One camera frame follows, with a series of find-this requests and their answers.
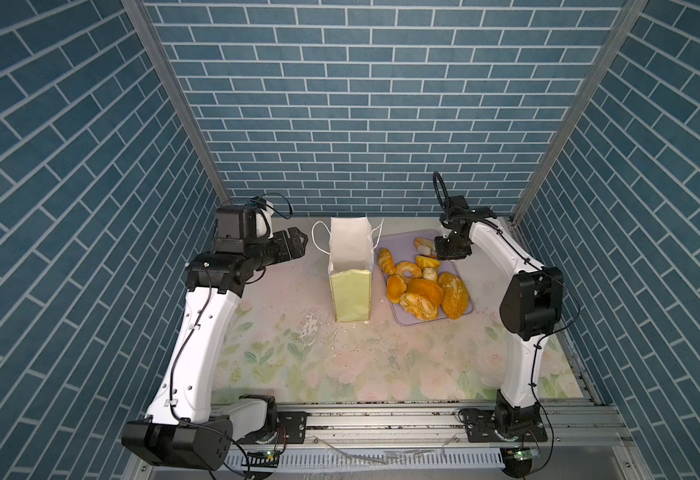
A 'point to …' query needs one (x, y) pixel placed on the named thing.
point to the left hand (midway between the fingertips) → (295, 239)
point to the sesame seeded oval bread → (455, 295)
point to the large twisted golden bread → (423, 299)
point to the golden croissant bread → (385, 261)
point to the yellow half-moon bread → (423, 262)
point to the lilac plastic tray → (401, 247)
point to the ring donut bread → (405, 266)
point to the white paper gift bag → (350, 267)
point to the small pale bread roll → (430, 273)
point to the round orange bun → (395, 288)
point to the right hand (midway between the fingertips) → (441, 252)
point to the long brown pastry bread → (424, 246)
